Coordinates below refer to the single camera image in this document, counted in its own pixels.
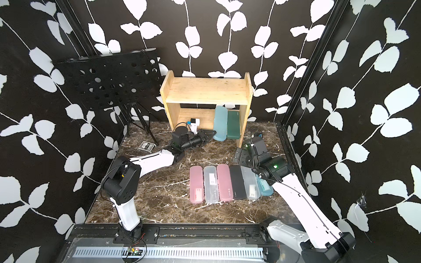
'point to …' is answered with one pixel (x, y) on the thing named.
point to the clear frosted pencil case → (211, 184)
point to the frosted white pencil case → (251, 183)
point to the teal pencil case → (220, 123)
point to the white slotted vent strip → (168, 252)
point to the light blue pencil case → (265, 189)
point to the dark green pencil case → (233, 124)
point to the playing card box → (147, 146)
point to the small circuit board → (134, 251)
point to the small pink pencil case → (196, 184)
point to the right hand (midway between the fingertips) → (241, 152)
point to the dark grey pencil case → (238, 185)
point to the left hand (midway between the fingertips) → (217, 130)
